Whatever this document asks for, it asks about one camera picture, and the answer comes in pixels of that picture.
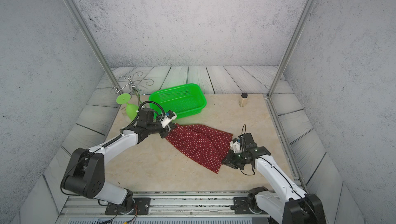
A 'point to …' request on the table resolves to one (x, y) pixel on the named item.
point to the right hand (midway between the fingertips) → (224, 162)
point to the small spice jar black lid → (243, 100)
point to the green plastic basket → (183, 100)
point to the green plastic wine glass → (131, 110)
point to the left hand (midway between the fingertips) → (176, 124)
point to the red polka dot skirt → (207, 146)
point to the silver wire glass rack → (133, 83)
